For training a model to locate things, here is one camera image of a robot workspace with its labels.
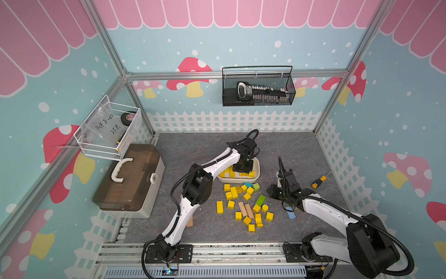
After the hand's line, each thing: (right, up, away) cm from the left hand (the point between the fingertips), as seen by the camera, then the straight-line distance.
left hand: (246, 173), depth 95 cm
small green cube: (+5, -7, -3) cm, 9 cm away
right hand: (+11, -8, -6) cm, 15 cm away
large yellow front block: (-14, -16, -8) cm, 23 cm away
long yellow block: (-8, -1, +4) cm, 9 cm away
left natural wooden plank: (-3, -17, -10) cm, 20 cm away
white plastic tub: (-1, -3, -1) cm, 4 cm away
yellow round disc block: (+8, -16, -10) cm, 21 cm away
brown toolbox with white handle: (-56, -5, -16) cm, 59 cm away
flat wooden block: (-28, -22, -13) cm, 38 cm away
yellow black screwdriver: (+43, -3, +1) cm, 43 cm away
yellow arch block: (+5, -21, -12) cm, 25 cm away
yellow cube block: (-8, -15, -8) cm, 19 cm away
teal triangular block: (+1, -6, -1) cm, 6 cm away
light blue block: (+21, -19, -10) cm, 30 cm away
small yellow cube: (+3, -1, +1) cm, 3 cm away
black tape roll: (-57, +27, -15) cm, 65 cm away
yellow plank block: (-10, +5, -31) cm, 33 cm away
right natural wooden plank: (+1, -17, -10) cm, 20 cm away
